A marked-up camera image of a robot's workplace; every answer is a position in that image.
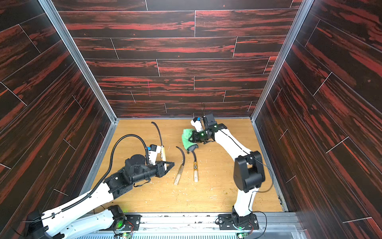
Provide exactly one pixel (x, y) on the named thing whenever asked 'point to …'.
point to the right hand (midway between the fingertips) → (192, 138)
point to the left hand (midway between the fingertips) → (174, 165)
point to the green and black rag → (190, 146)
